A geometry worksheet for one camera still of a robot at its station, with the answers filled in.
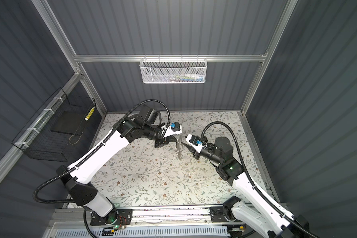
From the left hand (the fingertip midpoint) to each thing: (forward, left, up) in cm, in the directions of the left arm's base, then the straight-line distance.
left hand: (175, 137), depth 70 cm
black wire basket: (0, +61, +4) cm, 61 cm away
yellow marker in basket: (+16, +48, -1) cm, 50 cm away
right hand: (-2, -6, +1) cm, 6 cm away
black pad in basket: (+14, +55, -1) cm, 57 cm away
